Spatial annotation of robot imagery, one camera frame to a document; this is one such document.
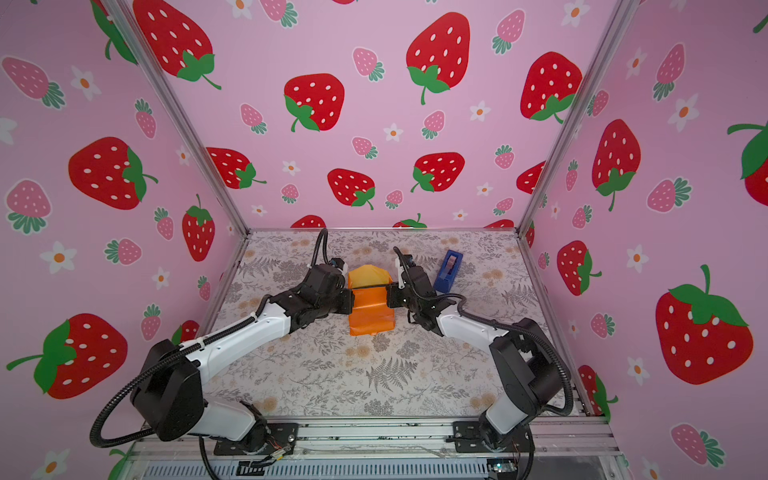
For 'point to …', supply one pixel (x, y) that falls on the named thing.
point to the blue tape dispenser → (448, 271)
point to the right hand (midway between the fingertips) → (380, 290)
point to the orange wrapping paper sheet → (371, 313)
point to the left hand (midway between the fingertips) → (357, 296)
